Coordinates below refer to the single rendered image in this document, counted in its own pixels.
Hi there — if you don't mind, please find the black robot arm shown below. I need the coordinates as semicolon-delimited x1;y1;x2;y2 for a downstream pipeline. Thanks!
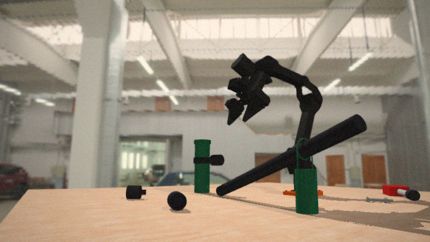
228;53;323;151

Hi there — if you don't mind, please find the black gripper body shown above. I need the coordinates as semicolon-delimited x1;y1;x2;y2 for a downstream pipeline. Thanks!
225;80;270;113

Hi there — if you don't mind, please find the black cylindrical rod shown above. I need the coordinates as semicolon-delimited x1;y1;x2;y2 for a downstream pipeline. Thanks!
216;114;367;196

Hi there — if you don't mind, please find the grey metal bolt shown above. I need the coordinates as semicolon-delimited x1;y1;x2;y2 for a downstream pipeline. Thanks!
366;196;394;203

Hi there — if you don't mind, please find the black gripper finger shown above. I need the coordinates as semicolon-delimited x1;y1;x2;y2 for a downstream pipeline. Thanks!
243;96;265;122
226;104;242;125

